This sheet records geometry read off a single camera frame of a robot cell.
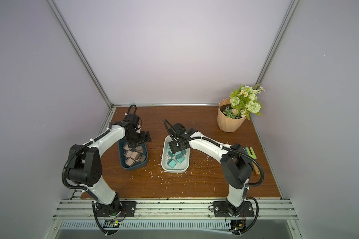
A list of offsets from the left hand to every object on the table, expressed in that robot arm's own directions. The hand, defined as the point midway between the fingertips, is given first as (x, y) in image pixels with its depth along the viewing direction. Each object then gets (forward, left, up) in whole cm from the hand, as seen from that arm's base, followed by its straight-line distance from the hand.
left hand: (147, 140), depth 91 cm
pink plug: (-12, +10, -5) cm, 16 cm away
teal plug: (-12, -16, -5) cm, 21 cm away
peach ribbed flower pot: (+9, -51, +5) cm, 52 cm away
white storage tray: (-12, -20, -6) cm, 24 cm away
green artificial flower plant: (+15, -58, +19) cm, 63 cm away
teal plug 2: (-10, -21, -4) cm, 24 cm away
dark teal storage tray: (-5, +16, -5) cm, 18 cm away
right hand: (-4, -19, +2) cm, 19 cm away
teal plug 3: (-6, -14, -6) cm, 17 cm away
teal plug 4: (-5, -23, -4) cm, 24 cm away
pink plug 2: (-7, +11, -5) cm, 14 cm away
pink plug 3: (-4, +5, -4) cm, 8 cm away
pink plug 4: (-10, +2, -3) cm, 11 cm away
